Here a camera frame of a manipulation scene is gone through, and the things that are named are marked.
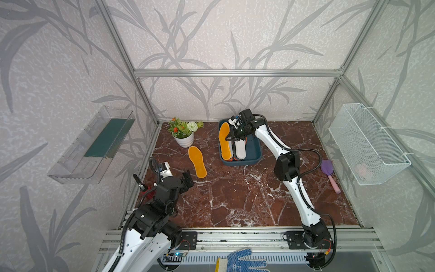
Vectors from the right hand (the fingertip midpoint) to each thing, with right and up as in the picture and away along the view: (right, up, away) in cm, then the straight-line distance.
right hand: (225, 137), depth 98 cm
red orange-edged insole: (+4, -13, +1) cm, 13 cm away
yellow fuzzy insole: (0, -7, -2) cm, 8 cm away
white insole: (+9, -7, +2) cm, 12 cm away
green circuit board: (-20, -49, -27) cm, 60 cm away
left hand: (-18, -16, -25) cm, 35 cm away
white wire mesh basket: (+55, -7, -36) cm, 66 cm away
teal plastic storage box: (+17, -8, +6) cm, 20 cm away
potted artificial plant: (-25, +3, -2) cm, 25 cm away
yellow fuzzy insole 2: (-18, -12, +5) cm, 22 cm away
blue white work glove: (+4, -52, -30) cm, 60 cm away
